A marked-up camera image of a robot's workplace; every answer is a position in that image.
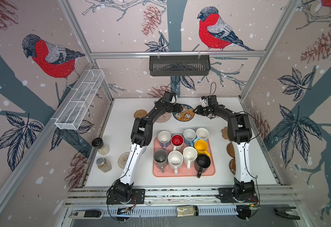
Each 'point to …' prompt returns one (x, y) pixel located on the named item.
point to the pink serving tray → (182, 170)
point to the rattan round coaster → (140, 113)
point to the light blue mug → (189, 135)
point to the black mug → (202, 162)
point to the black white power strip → (89, 214)
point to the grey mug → (161, 159)
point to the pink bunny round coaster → (165, 117)
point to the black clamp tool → (287, 212)
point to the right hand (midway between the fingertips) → (193, 110)
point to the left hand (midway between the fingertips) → (182, 106)
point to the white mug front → (175, 159)
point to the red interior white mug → (177, 142)
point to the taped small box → (187, 211)
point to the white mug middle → (190, 154)
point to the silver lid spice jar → (103, 165)
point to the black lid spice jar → (98, 143)
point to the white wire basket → (79, 98)
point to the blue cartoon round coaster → (187, 113)
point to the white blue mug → (202, 134)
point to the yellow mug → (201, 146)
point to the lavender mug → (164, 137)
